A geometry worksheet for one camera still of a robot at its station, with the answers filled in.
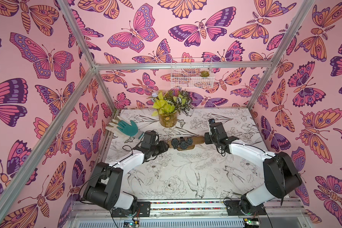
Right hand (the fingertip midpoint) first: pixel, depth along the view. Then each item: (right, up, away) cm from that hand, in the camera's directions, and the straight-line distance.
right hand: (209, 133), depth 92 cm
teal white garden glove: (-55, +3, +15) cm, 58 cm away
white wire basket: (-15, +41, +5) cm, 44 cm away
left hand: (-26, -8, -2) cm, 27 cm away
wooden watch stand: (-8, -5, 0) cm, 9 cm away
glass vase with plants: (-27, +18, 0) cm, 33 cm away
